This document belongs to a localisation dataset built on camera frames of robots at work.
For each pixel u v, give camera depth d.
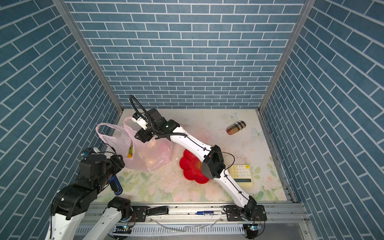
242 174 0.85
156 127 0.64
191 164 0.91
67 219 0.39
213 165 0.56
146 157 0.84
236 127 1.05
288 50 0.87
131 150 0.77
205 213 0.74
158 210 0.71
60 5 0.69
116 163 0.61
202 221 0.74
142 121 0.72
